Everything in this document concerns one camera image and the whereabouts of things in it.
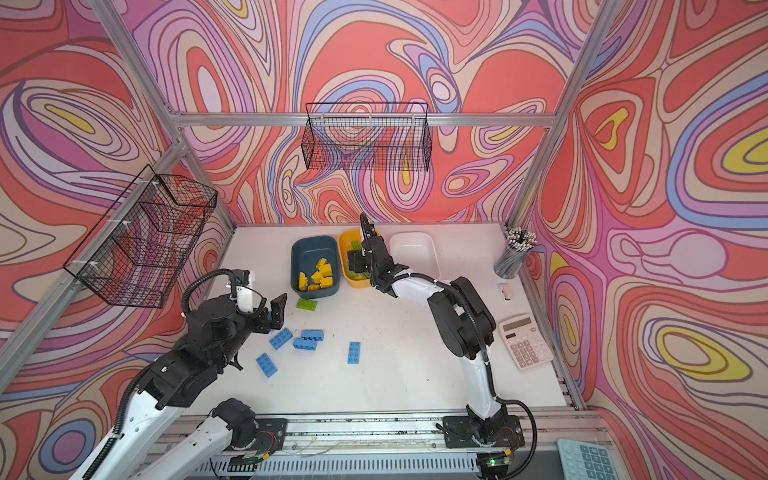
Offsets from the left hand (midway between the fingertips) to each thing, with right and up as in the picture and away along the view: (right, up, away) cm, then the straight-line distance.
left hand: (271, 292), depth 70 cm
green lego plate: (+17, +1, +34) cm, 38 cm away
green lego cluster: (+16, +12, +41) cm, 46 cm away
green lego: (+1, -7, +26) cm, 27 cm away
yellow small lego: (+2, -2, +30) cm, 30 cm away
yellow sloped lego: (+7, 0, +29) cm, 30 cm away
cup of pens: (+69, +13, +22) cm, 74 cm away
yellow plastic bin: (+12, +15, +40) cm, 45 cm away
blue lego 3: (+3, -17, +17) cm, 24 cm away
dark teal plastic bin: (-3, +9, +38) cm, 39 cm away
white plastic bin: (+38, +10, +41) cm, 57 cm away
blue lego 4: (+18, -20, +17) cm, 32 cm away
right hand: (+19, +8, +28) cm, 34 cm away
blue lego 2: (+6, -16, +19) cm, 25 cm away
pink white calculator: (+69, -17, +17) cm, 73 cm away
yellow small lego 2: (+4, +6, +35) cm, 36 cm away
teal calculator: (+74, -40, -1) cm, 84 cm away
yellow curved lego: (-1, 0, +29) cm, 29 cm away
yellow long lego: (+6, +3, +33) cm, 34 cm away
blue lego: (-4, -16, +18) cm, 25 cm away
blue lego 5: (-6, -22, +13) cm, 26 cm away
